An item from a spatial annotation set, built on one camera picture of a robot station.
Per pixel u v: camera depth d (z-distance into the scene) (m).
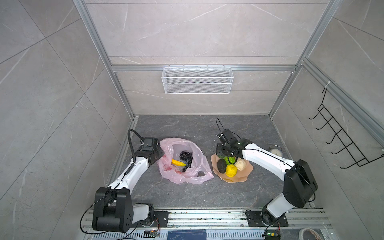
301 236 0.68
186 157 0.90
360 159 0.59
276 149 0.95
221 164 0.86
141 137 0.76
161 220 0.73
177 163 0.90
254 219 0.73
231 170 0.83
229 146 0.65
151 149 0.67
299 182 0.44
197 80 1.01
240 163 0.85
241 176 0.85
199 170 0.80
